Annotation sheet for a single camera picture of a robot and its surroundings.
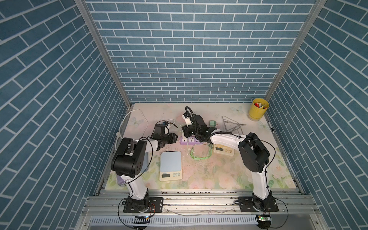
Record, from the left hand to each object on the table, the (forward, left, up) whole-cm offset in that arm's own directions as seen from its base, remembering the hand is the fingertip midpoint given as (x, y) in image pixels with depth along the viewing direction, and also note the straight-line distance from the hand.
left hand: (177, 136), depth 99 cm
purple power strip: (-4, -9, +1) cm, 9 cm away
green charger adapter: (+11, -26, +2) cm, 28 cm away
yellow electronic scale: (-10, -31, 0) cm, 32 cm away
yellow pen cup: (+15, -56, +13) cm, 60 cm away
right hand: (+1, -4, +7) cm, 9 cm away
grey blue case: (-18, +19, -1) cm, 26 cm away
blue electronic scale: (-20, +3, -1) cm, 21 cm away
